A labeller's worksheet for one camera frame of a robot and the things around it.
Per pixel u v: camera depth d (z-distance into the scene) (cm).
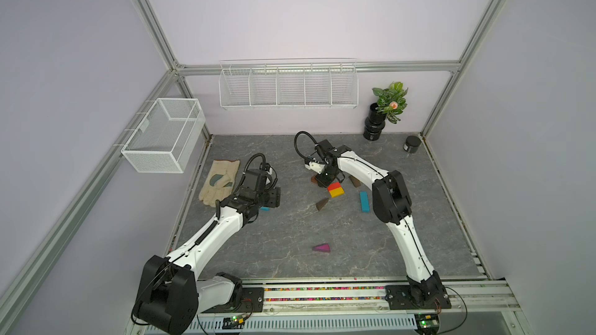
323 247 83
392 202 63
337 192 98
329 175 89
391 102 96
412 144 112
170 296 39
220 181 101
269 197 77
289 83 99
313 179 94
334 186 99
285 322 71
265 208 75
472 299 75
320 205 95
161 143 82
